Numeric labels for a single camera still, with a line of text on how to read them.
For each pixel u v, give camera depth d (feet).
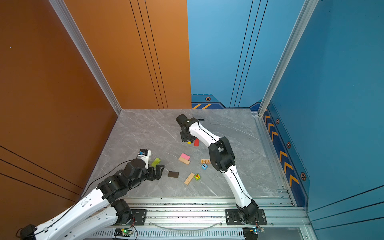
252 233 2.29
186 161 3.02
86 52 2.79
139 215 2.43
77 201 2.67
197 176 2.78
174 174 2.87
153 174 2.21
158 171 2.24
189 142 3.10
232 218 2.38
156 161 3.00
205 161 3.00
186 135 2.84
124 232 2.32
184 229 2.33
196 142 3.25
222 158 2.00
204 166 2.93
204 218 2.43
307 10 2.31
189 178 2.78
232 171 2.04
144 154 2.20
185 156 3.09
